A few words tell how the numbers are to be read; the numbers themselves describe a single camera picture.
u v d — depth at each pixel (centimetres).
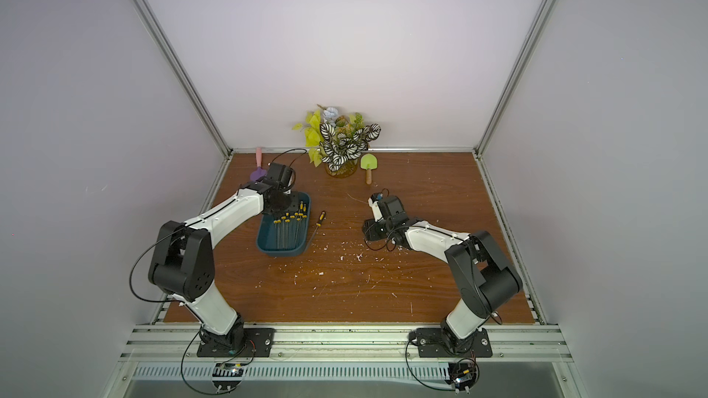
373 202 85
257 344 73
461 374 69
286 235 94
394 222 71
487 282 45
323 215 99
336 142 88
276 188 74
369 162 115
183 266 47
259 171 114
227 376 72
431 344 72
